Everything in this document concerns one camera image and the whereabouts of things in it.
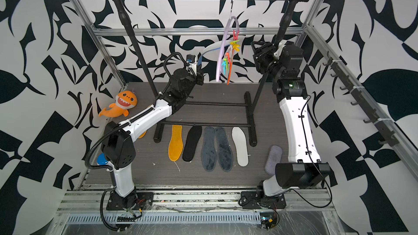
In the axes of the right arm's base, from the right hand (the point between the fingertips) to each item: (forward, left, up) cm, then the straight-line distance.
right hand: (249, 44), depth 63 cm
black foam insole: (-13, +26, -50) cm, 58 cm away
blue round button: (-27, +72, -48) cm, 90 cm away
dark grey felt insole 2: (-21, +8, -51) cm, 56 cm away
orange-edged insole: (-15, -1, -51) cm, 53 cm away
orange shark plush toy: (+7, +68, -41) cm, 80 cm away
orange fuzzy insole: (-19, +35, -50) cm, 64 cm away
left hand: (+7, +21, -13) cm, 26 cm away
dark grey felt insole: (-22, +17, -51) cm, 58 cm away
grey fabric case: (-26, -17, -49) cm, 58 cm away
